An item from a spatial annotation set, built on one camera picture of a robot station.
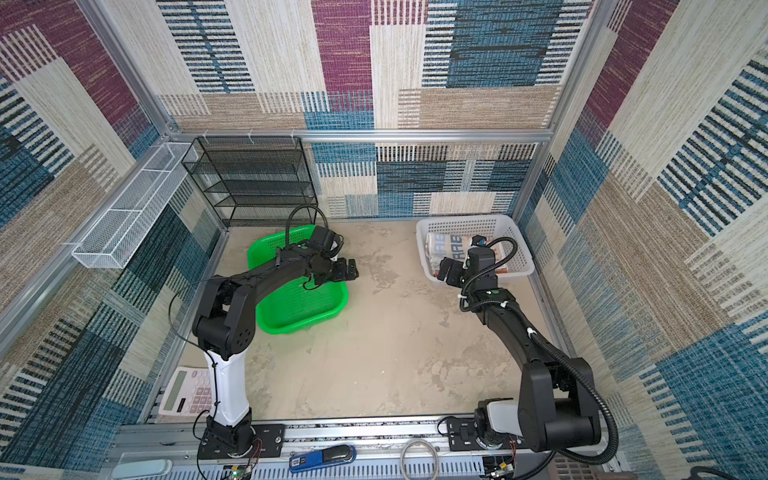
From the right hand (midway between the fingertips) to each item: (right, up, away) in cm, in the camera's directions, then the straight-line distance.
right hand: (455, 269), depth 88 cm
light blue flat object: (-76, -44, -19) cm, 90 cm away
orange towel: (-1, +7, +17) cm, 18 cm away
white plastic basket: (+19, +14, +23) cm, 33 cm away
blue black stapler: (-34, -41, -21) cm, 57 cm away
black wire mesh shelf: (-68, +31, +21) cm, 77 cm away
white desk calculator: (-71, -32, -9) cm, 78 cm away
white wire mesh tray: (-84, +8, -18) cm, 86 cm away
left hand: (-32, -1, +9) cm, 34 cm away
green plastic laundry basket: (-49, -12, +8) cm, 51 cm away
